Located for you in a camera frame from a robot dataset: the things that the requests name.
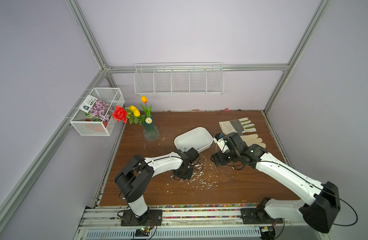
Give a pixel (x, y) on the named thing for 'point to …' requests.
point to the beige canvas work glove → (253, 139)
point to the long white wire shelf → (182, 78)
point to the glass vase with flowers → (132, 114)
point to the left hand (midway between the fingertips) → (184, 177)
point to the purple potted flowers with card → (97, 110)
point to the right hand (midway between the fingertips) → (217, 154)
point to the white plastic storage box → (198, 138)
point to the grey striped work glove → (241, 126)
